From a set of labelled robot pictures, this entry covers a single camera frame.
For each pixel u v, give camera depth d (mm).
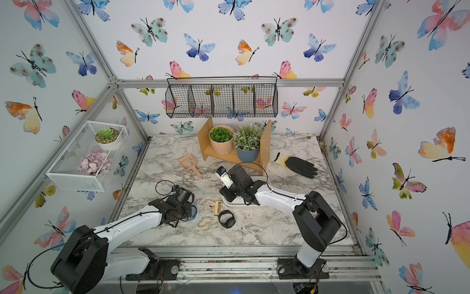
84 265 406
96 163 629
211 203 897
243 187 669
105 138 711
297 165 1042
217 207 879
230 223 839
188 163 1077
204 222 868
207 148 1044
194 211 883
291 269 730
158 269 710
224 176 766
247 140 887
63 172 619
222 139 954
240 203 743
